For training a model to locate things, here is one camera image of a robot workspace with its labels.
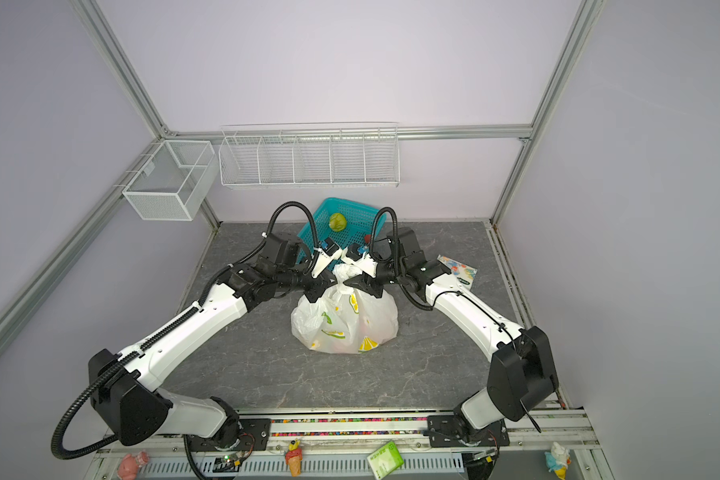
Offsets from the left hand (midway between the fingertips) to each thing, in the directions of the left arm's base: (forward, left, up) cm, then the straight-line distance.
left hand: (337, 282), depth 75 cm
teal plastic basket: (+40, -6, -23) cm, 47 cm away
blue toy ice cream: (-39, -49, -20) cm, 66 cm away
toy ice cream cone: (-34, +12, -21) cm, 42 cm away
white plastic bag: (-6, -1, -10) cm, 11 cm away
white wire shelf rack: (+47, +9, +7) cm, 48 cm away
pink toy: (-33, +49, -20) cm, 63 cm away
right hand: (+2, -3, -1) cm, 4 cm away
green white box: (-37, -10, -20) cm, 43 cm away
